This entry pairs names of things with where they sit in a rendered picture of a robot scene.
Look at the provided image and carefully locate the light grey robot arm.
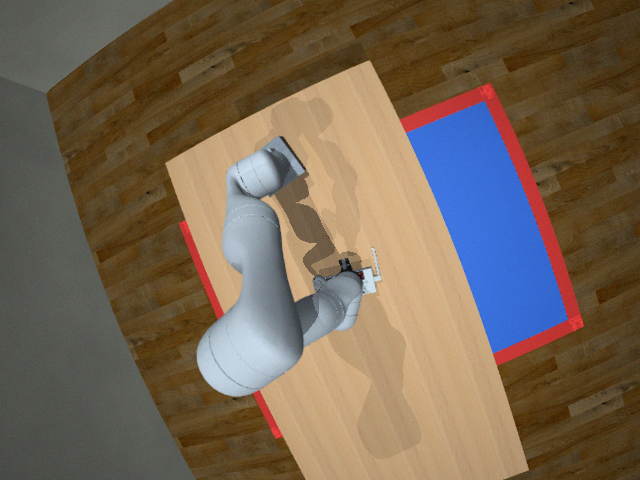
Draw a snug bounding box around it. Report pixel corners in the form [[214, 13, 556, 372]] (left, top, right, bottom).
[[197, 148, 363, 396]]

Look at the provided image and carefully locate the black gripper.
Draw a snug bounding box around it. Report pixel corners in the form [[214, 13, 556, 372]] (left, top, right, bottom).
[[336, 258, 363, 283]]

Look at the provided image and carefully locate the white power strip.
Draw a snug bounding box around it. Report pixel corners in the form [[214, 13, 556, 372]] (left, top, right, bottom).
[[324, 247, 381, 295]]

